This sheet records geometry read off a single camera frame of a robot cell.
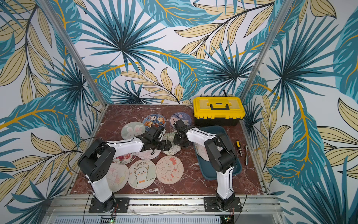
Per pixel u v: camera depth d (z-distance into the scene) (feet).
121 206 2.40
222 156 1.69
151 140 2.43
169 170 2.81
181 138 2.36
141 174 2.75
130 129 3.40
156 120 3.59
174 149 3.04
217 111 3.01
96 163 1.56
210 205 2.40
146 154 3.02
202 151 3.03
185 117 3.71
